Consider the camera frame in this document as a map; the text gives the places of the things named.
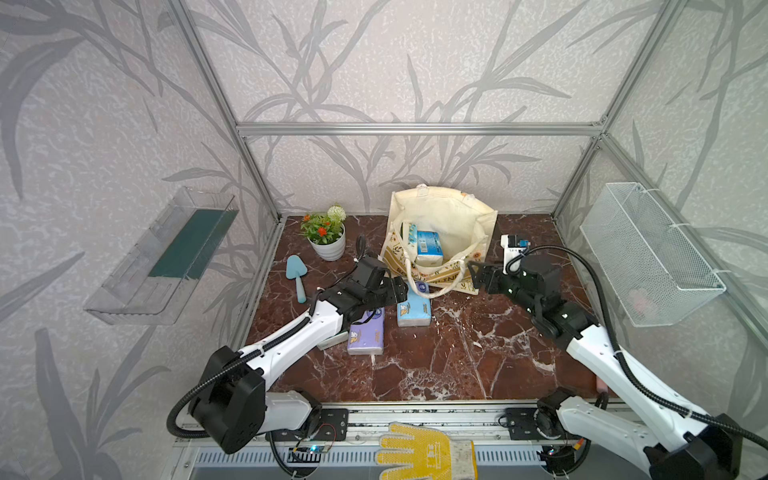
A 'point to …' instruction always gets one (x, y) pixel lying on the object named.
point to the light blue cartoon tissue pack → (417, 310)
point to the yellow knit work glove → (434, 456)
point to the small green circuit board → (306, 454)
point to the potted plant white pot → (326, 233)
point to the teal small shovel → (295, 269)
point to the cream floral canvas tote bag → (465, 225)
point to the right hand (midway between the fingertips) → (480, 261)
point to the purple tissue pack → (366, 334)
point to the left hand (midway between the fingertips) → (399, 290)
